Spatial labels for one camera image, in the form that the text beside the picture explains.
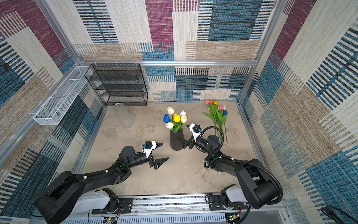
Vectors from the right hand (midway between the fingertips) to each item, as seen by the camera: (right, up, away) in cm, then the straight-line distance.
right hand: (182, 131), depth 80 cm
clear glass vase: (-39, +6, +19) cm, 44 cm away
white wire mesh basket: (-65, +12, -9) cm, 67 cm away
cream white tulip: (-6, +12, -5) cm, 14 cm away
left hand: (-10, -9, -4) cm, 14 cm away
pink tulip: (+23, +9, +28) cm, 38 cm away
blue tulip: (-8, +8, -9) cm, 14 cm away
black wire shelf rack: (-49, +33, +29) cm, 66 cm away
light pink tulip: (+34, +16, +33) cm, 50 cm away
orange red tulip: (+24, +19, +34) cm, 46 cm away
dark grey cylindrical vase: (-4, -9, +10) cm, 14 cm away
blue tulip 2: (+33, +11, +28) cm, 45 cm away
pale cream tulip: (-6, +4, -10) cm, 13 cm away
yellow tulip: (-3, +8, -9) cm, 12 cm away
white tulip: (0, +10, -4) cm, 11 cm away
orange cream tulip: (0, +7, -10) cm, 12 cm away
